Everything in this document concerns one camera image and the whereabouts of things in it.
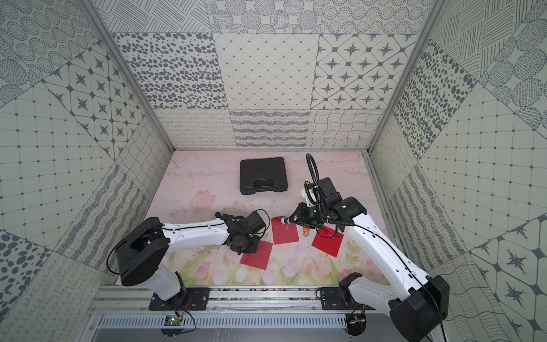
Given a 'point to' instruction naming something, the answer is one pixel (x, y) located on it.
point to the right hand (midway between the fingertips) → (293, 222)
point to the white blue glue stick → (285, 221)
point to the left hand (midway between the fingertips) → (259, 253)
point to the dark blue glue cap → (218, 214)
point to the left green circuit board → (172, 320)
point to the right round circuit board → (355, 323)
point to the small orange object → (305, 229)
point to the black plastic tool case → (261, 174)
